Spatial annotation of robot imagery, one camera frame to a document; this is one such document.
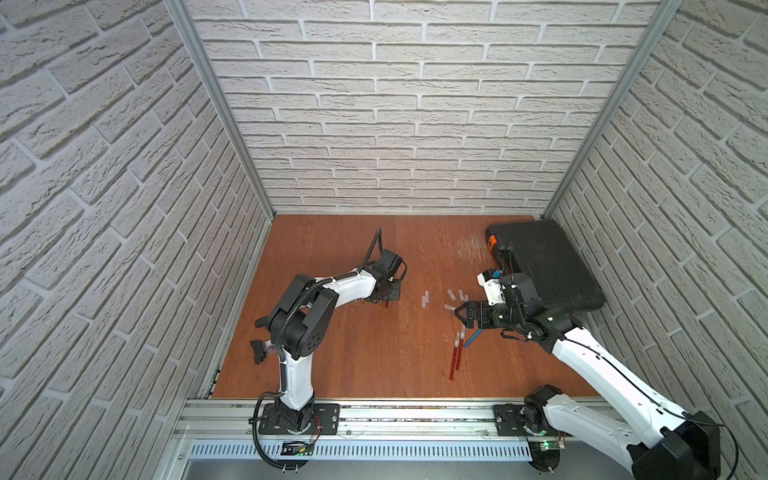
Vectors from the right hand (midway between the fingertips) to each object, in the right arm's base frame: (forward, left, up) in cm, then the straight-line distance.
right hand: (472, 311), depth 79 cm
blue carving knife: (-3, -1, -13) cm, 13 cm away
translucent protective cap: (+10, +12, -12) cm, 19 cm away
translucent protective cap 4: (+12, +2, -13) cm, 18 cm away
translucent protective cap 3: (+8, +3, -13) cm, 16 cm away
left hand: (+15, +20, -11) cm, 28 cm away
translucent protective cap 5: (+12, -2, -13) cm, 18 cm away
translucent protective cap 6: (+11, -3, -13) cm, 17 cm away
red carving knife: (+10, +23, -12) cm, 28 cm away
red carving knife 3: (-2, +1, -12) cm, 13 cm away
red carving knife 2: (-7, +4, -14) cm, 16 cm away
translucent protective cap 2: (+12, +10, -13) cm, 20 cm away
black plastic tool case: (+24, -31, -6) cm, 40 cm away
